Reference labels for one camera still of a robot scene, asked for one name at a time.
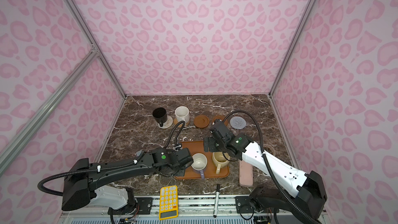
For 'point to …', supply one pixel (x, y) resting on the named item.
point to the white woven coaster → (167, 124)
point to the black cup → (160, 115)
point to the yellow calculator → (168, 202)
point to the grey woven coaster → (238, 123)
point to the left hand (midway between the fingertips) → (183, 168)
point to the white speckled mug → (182, 113)
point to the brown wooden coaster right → (221, 117)
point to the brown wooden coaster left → (201, 121)
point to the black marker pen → (217, 192)
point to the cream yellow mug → (219, 160)
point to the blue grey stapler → (140, 153)
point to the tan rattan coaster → (175, 122)
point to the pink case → (246, 174)
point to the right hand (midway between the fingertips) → (211, 143)
